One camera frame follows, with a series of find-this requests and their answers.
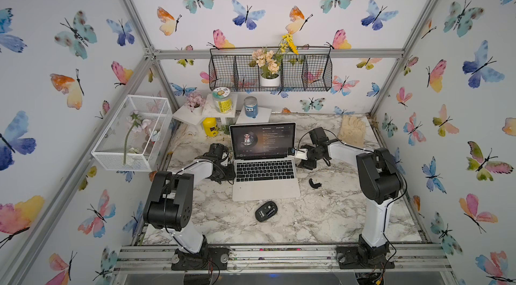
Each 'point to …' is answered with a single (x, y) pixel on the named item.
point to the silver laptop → (263, 170)
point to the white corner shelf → (185, 114)
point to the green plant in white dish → (226, 128)
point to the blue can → (250, 107)
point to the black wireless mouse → (266, 211)
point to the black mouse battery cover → (314, 185)
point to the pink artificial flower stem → (138, 124)
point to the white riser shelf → (263, 116)
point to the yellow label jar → (222, 99)
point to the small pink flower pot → (195, 101)
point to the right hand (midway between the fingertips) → (302, 154)
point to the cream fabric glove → (351, 131)
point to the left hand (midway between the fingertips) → (233, 172)
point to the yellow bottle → (210, 127)
